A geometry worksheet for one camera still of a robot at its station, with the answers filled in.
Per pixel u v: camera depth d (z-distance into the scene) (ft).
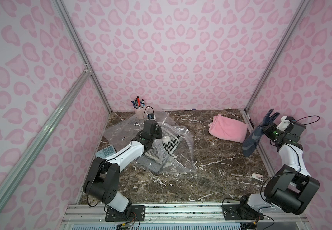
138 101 3.44
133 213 2.36
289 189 1.48
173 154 3.12
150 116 2.57
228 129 3.41
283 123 2.40
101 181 1.46
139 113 3.54
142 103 3.52
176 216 2.40
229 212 2.39
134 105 3.50
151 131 2.25
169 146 3.04
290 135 2.03
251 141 2.69
